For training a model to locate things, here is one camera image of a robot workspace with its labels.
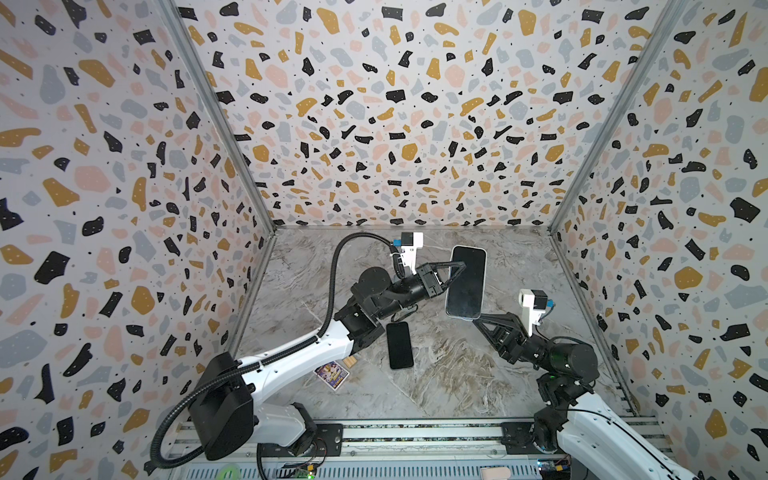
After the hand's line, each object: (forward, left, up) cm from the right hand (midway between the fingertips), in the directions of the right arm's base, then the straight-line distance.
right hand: (479, 328), depth 60 cm
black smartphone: (+10, +18, -32) cm, 38 cm away
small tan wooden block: (+4, +31, -29) cm, 43 cm away
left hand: (+8, +3, +9) cm, 13 cm away
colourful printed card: (0, +35, -29) cm, 46 cm away
